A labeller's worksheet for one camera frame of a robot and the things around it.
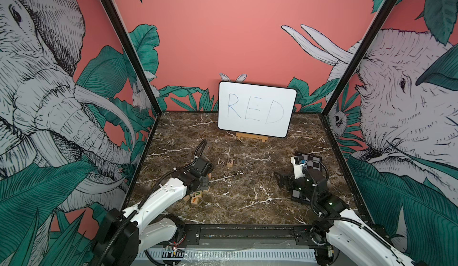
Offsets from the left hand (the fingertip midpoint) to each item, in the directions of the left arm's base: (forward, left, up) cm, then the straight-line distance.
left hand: (202, 179), depth 85 cm
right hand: (0, -37, +8) cm, 38 cm away
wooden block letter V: (-6, +2, -3) cm, 7 cm away
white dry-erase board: (+33, -29, +14) cm, 46 cm away
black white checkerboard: (+9, -58, -3) cm, 59 cm away
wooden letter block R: (+10, -14, -3) cm, 17 cm away
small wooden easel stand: (+27, -27, -3) cm, 38 cm away
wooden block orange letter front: (-9, +4, -3) cm, 10 cm away
